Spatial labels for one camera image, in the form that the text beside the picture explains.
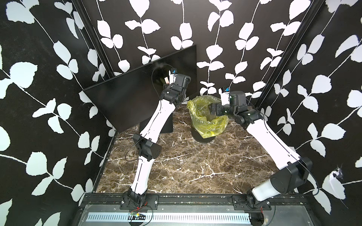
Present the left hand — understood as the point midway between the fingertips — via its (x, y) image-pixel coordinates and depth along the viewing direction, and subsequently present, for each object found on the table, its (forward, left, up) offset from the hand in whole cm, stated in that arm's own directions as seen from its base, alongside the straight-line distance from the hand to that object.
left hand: (171, 83), depth 81 cm
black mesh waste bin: (-25, -15, -19) cm, 35 cm away
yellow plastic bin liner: (-22, -20, -13) cm, 32 cm away
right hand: (-12, -25, -6) cm, 28 cm away
